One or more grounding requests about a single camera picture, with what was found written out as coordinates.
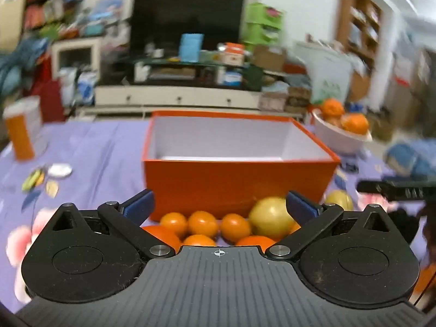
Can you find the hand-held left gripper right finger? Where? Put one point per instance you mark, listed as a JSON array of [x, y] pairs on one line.
[[301, 207]]

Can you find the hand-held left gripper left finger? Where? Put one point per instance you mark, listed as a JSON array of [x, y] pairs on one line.
[[139, 205]]

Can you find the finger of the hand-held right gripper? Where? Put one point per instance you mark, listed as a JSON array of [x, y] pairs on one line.
[[391, 190]]

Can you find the yellow speckled pear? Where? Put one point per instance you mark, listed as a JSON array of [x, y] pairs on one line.
[[340, 200], [269, 216]]

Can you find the large red-orange tangerine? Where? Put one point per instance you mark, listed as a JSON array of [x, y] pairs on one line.
[[161, 236]]

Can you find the pile of small oranges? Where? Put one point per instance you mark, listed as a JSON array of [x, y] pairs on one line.
[[203, 224]]

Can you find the orange cardboard box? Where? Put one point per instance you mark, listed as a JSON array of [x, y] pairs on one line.
[[235, 184]]

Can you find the blue cloth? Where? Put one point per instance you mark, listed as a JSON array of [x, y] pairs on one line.
[[408, 160]]

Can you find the purple floral tablecloth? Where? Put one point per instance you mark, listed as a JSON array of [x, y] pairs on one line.
[[102, 163]]

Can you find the white plastic basket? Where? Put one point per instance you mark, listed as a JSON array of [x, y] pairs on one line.
[[340, 141]]

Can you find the large navel orange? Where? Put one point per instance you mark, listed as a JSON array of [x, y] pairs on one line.
[[356, 124], [332, 107]]

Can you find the white round tag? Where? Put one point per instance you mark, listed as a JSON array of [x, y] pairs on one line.
[[59, 170]]

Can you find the red apple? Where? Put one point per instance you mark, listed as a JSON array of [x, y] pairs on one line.
[[332, 121]]

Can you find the white tv cabinet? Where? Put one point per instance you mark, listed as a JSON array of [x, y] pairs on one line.
[[153, 96]]

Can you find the pink carton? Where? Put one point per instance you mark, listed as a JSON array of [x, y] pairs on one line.
[[272, 100]]

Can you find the white blue printed sack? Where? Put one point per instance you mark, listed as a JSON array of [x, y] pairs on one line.
[[87, 87]]

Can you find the white freezer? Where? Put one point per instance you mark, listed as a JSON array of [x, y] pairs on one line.
[[327, 75]]

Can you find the orange white canister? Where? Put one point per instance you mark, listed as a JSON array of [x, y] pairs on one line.
[[24, 133]]

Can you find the red shopping bag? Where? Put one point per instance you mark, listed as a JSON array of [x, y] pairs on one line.
[[49, 98]]

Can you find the brown cardboard box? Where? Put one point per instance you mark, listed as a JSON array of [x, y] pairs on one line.
[[269, 58]]

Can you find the white glass-door cabinet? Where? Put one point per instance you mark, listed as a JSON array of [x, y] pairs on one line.
[[76, 58]]

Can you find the blue paper packet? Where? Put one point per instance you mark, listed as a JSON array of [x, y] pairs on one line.
[[191, 47]]

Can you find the orange white carton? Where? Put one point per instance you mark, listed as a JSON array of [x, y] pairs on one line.
[[235, 53]]

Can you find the wooden shelf unit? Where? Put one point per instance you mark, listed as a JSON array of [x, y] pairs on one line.
[[361, 24]]

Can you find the blue padded jacket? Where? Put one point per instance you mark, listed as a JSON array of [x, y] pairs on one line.
[[17, 64]]

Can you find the green stacking rack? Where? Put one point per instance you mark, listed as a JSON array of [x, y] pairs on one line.
[[264, 24]]

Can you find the black television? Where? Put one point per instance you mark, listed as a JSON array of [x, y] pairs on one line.
[[187, 13]]

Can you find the dark bookshelf with books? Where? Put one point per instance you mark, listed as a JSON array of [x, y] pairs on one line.
[[47, 6]]

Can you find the beige standing air conditioner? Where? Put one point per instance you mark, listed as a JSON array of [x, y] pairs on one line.
[[12, 6]]

